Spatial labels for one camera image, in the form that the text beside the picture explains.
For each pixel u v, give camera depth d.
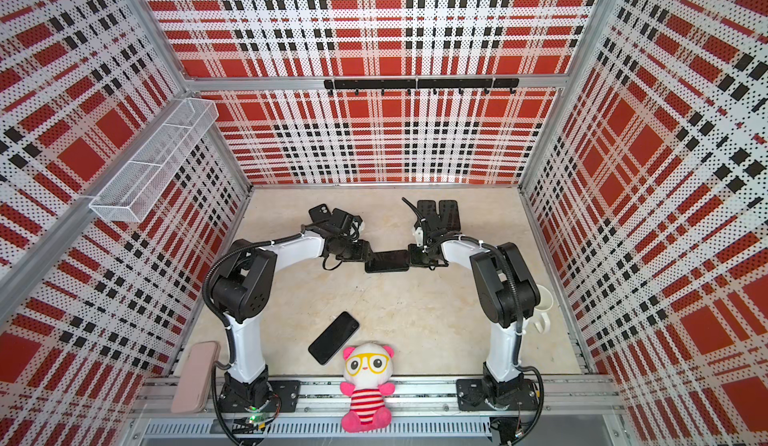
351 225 0.85
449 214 1.12
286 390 0.75
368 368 0.72
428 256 0.84
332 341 0.82
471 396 0.73
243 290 0.52
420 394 0.75
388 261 1.01
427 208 1.11
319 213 1.15
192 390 0.75
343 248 0.83
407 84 0.88
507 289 0.47
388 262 1.01
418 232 0.93
